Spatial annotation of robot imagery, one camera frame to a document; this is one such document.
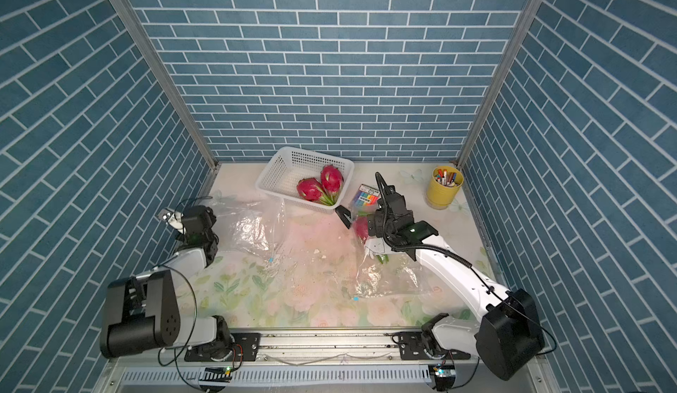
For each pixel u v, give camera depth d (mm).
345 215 1012
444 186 945
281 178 1127
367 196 1081
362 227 912
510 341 399
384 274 872
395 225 617
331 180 1050
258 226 891
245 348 735
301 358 734
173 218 737
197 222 674
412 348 730
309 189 1016
